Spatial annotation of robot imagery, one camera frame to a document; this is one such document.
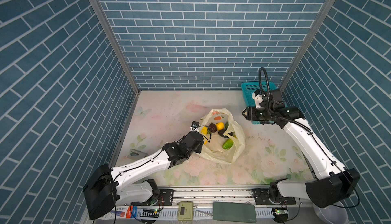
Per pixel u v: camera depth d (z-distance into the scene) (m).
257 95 0.69
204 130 0.94
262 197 0.74
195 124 0.70
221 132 0.94
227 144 0.88
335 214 0.69
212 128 0.95
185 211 0.69
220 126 0.96
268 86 1.12
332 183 0.38
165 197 0.74
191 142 0.59
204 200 0.74
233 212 0.72
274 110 0.56
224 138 0.93
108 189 0.39
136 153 0.86
